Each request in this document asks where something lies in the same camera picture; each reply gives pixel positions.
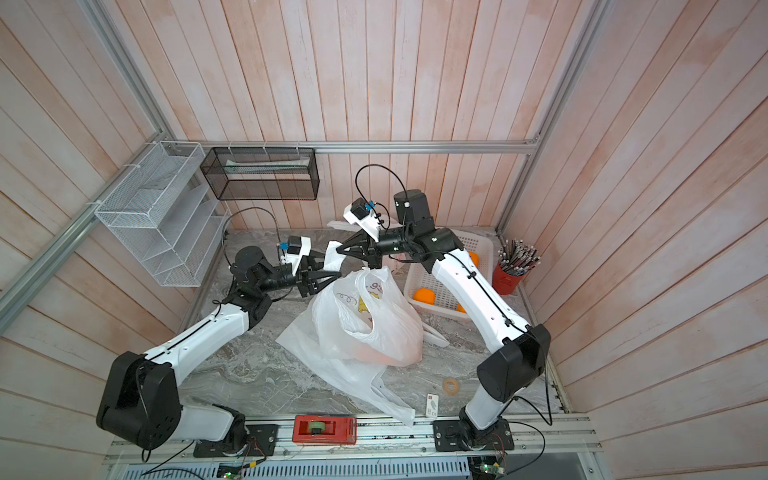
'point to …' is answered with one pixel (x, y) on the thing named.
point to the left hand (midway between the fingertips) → (339, 270)
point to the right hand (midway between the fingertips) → (339, 249)
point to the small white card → (432, 406)
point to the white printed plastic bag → (344, 225)
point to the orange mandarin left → (424, 295)
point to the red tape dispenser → (324, 430)
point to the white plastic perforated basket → (445, 300)
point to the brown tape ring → (454, 384)
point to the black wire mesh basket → (263, 173)
